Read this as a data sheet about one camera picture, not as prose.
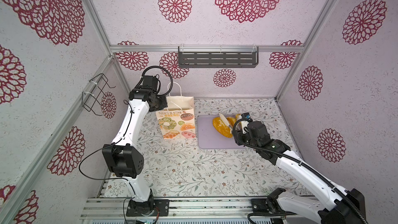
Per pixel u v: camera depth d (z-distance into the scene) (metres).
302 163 0.48
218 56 0.95
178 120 0.86
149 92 0.59
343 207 0.38
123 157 0.46
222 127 0.97
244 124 0.69
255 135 0.60
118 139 0.46
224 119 0.83
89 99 0.74
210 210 0.73
